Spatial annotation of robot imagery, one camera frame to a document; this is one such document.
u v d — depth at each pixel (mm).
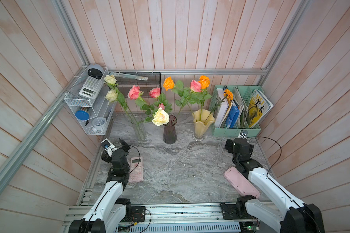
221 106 886
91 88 777
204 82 787
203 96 832
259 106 974
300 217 393
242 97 1069
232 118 952
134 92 722
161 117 587
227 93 840
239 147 625
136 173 858
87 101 712
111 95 775
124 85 1038
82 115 774
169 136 1066
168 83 746
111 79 779
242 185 796
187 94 780
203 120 947
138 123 926
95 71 803
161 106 819
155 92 798
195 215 734
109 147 665
